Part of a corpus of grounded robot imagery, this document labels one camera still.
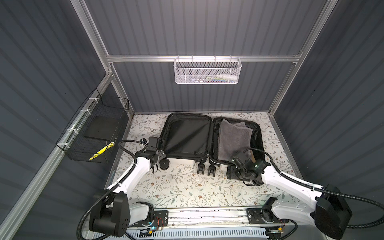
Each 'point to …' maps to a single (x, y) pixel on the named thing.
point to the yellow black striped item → (109, 145)
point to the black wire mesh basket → (74, 146)
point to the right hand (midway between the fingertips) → (233, 175)
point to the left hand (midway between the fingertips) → (153, 156)
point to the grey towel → (234, 138)
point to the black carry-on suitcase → (194, 137)
